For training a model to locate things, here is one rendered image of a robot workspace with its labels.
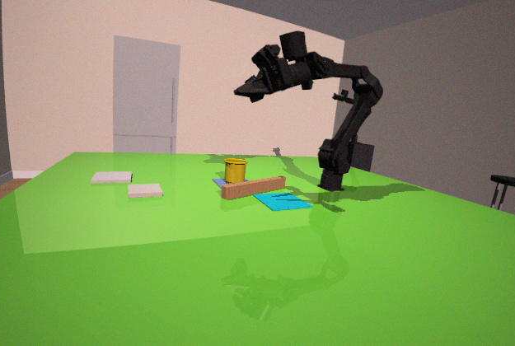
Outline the brown rectangular bar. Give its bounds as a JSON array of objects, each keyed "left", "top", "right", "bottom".
[{"left": 221, "top": 176, "right": 286, "bottom": 199}]

